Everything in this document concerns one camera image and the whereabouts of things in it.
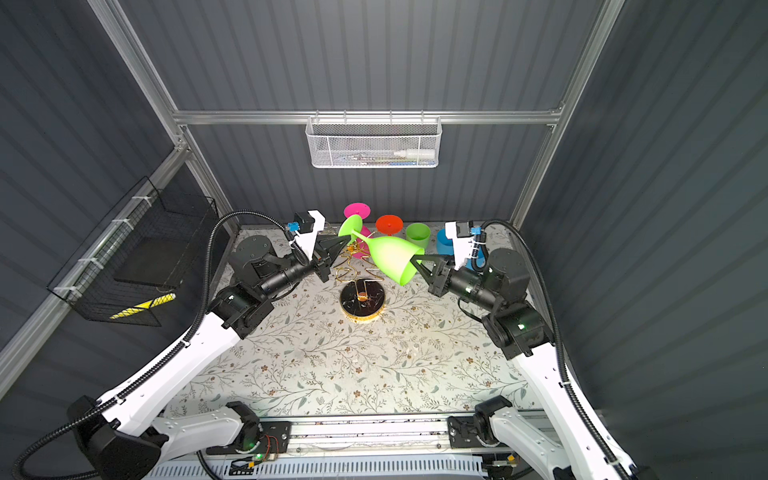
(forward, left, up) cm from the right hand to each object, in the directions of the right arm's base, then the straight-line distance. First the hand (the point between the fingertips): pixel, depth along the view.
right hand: (415, 263), depth 60 cm
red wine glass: (+19, +6, -8) cm, 22 cm away
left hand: (+6, +14, +2) cm, 15 cm away
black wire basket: (+6, +68, -8) cm, 69 cm away
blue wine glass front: (+26, -11, -23) cm, 36 cm away
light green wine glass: (+32, -4, -26) cm, 41 cm away
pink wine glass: (+13, +13, -10) cm, 21 cm away
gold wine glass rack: (+14, +16, -36) cm, 42 cm away
